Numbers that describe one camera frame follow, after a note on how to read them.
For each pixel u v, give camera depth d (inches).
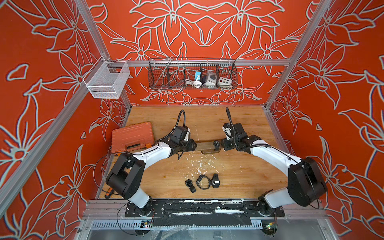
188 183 32.0
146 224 28.0
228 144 30.8
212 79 35.8
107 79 37.0
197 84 33.6
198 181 30.9
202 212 28.6
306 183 16.6
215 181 29.8
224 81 37.0
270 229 27.4
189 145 31.0
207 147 34.5
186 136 28.6
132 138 37.3
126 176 17.5
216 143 34.5
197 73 33.2
